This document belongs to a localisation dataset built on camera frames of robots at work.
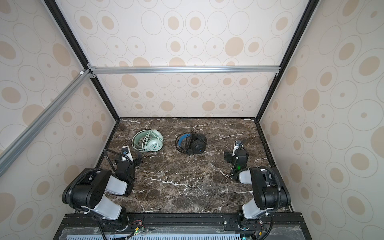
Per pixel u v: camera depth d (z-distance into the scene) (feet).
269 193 1.47
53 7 2.20
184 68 2.91
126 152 2.48
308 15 2.30
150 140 3.15
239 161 2.35
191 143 3.36
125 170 2.24
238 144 2.70
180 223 2.45
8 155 1.68
